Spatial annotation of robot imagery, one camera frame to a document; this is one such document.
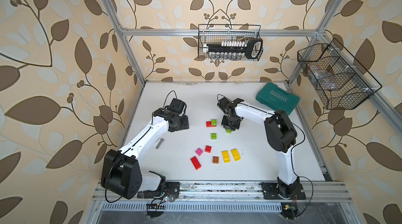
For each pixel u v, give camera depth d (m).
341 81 0.73
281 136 0.53
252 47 0.84
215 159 0.83
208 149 0.87
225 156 0.84
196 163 0.82
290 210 0.72
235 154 0.85
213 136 0.92
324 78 0.69
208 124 0.96
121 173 0.41
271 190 0.74
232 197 0.74
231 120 0.81
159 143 0.89
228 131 0.93
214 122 0.96
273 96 1.07
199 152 0.86
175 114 0.62
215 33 0.91
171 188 0.75
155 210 0.69
